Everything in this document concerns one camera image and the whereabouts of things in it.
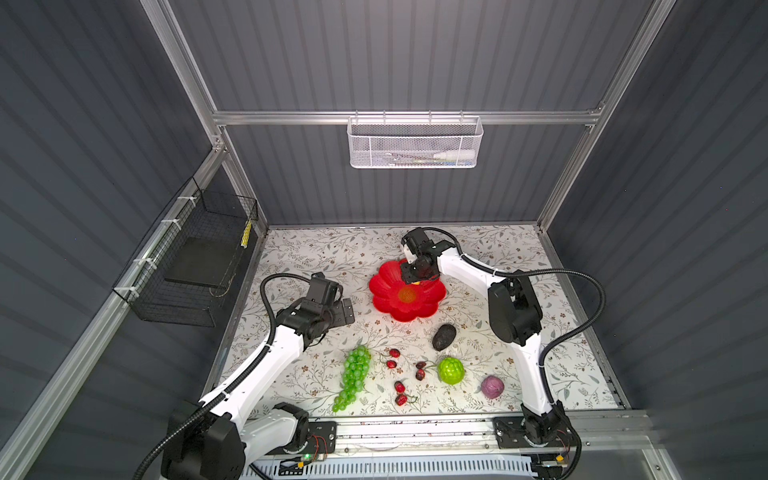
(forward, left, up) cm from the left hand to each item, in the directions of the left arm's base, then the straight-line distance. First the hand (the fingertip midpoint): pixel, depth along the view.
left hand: (335, 311), depth 84 cm
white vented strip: (-38, -44, -12) cm, 59 cm away
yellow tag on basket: (+18, +24, +14) cm, 33 cm away
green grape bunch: (-13, -6, -7) cm, 16 cm away
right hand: (+16, -24, -7) cm, 29 cm away
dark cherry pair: (-15, -23, -10) cm, 29 cm away
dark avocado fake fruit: (-6, -31, -7) cm, 32 cm away
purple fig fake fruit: (-21, -41, -7) cm, 47 cm away
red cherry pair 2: (-21, -17, -11) cm, 29 cm away
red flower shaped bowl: (+9, -21, -11) cm, 25 cm away
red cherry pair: (-9, -17, -11) cm, 22 cm away
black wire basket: (+20, +36, +21) cm, 46 cm away
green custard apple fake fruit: (-17, -31, -5) cm, 35 cm away
